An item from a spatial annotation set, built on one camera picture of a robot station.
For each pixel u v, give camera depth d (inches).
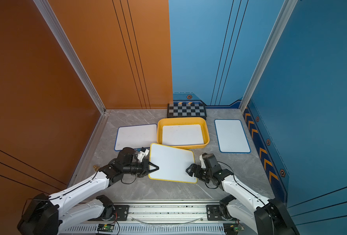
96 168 34.3
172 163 37.1
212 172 25.8
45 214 15.6
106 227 28.3
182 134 40.7
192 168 30.0
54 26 29.7
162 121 41.3
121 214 29.2
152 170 29.0
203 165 29.6
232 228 27.8
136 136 41.4
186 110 45.6
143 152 29.9
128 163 26.2
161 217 28.5
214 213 28.5
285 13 28.1
